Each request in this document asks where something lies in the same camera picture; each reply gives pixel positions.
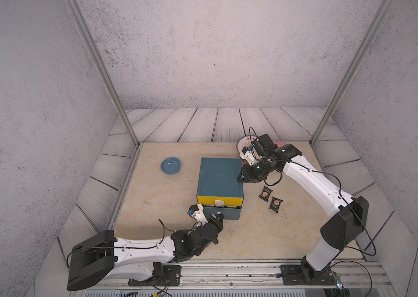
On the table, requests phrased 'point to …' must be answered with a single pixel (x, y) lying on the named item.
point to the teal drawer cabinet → (220, 187)
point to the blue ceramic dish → (170, 166)
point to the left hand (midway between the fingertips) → (229, 219)
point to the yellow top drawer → (227, 200)
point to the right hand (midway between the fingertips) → (241, 181)
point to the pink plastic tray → (279, 143)
